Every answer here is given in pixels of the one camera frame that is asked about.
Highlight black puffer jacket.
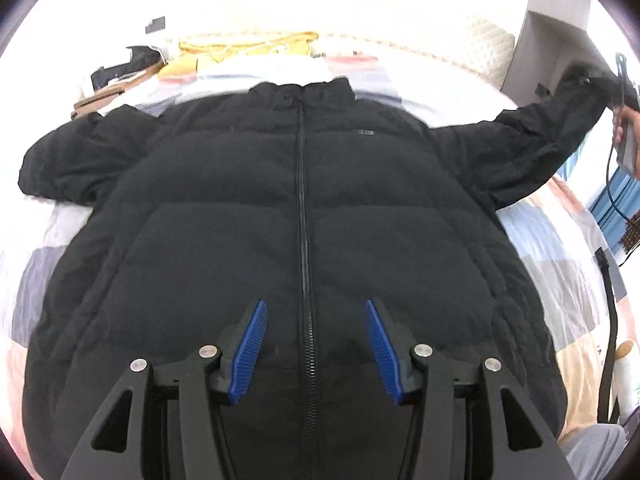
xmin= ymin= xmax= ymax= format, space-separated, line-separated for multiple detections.
xmin=18 ymin=64 xmax=617 ymax=479

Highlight person's right hand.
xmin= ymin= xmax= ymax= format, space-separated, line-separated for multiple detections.
xmin=613 ymin=105 xmax=640 ymax=180

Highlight blue curtain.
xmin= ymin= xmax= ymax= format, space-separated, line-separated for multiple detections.
xmin=590 ymin=169 xmax=639 ymax=258

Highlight plaid patchwork bed quilt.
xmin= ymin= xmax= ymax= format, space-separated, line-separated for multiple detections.
xmin=1 ymin=78 xmax=617 ymax=479

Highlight person's grey jeans legs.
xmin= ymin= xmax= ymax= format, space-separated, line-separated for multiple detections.
xmin=560 ymin=424 xmax=626 ymax=480

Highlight white printed bag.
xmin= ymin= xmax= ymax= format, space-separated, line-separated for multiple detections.
xmin=613 ymin=339 xmax=639 ymax=418

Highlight yellow pillow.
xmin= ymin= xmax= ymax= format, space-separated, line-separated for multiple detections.
xmin=158 ymin=30 xmax=320 ymax=80

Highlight black bag on nightstand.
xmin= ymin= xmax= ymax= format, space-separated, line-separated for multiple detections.
xmin=90 ymin=46 xmax=165 ymax=91

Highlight black strap on bed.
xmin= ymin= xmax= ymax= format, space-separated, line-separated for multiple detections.
xmin=593 ymin=247 xmax=622 ymax=424

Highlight wall socket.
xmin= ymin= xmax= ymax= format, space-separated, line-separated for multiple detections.
xmin=145 ymin=16 xmax=166 ymax=35

